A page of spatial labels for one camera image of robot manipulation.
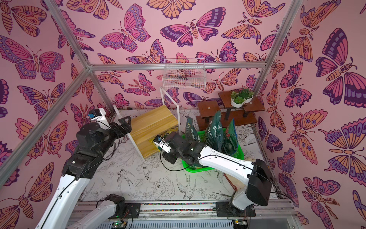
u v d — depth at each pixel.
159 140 0.64
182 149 0.56
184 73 0.95
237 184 0.80
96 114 0.52
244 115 1.13
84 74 0.90
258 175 0.41
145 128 0.83
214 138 0.71
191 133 0.70
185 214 0.73
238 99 0.87
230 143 0.80
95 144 0.46
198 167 0.85
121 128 0.57
